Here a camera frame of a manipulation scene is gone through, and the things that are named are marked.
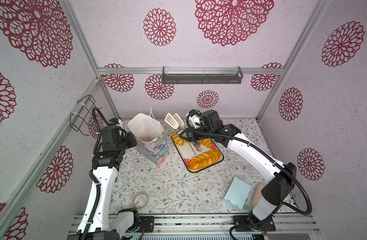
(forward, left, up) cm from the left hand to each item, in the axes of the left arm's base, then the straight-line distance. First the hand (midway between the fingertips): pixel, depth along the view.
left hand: (132, 137), depth 75 cm
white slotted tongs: (+4, -22, +7) cm, 23 cm away
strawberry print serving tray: (+7, -28, -26) cm, 39 cm away
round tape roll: (-22, -2, -27) cm, 35 cm away
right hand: (+1, -25, +3) cm, 25 cm away
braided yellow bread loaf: (0, -39, -24) cm, 46 cm away
